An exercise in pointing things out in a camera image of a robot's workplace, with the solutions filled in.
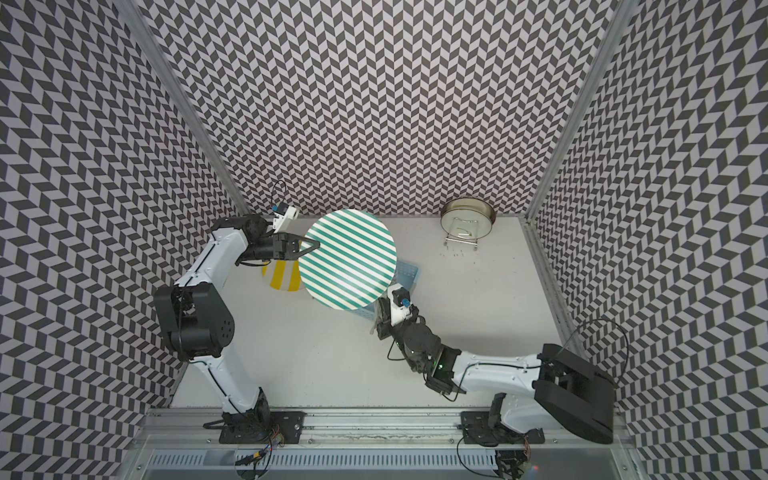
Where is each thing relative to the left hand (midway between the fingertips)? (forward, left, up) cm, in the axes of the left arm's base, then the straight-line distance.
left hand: (317, 248), depth 75 cm
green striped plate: (-3, -10, -2) cm, 10 cm away
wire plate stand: (+28, -46, -29) cm, 62 cm away
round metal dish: (+25, -44, -15) cm, 53 cm away
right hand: (-10, -16, -9) cm, 21 cm away
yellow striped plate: (+10, +19, -27) cm, 35 cm away
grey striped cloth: (-14, -15, -8) cm, 22 cm away
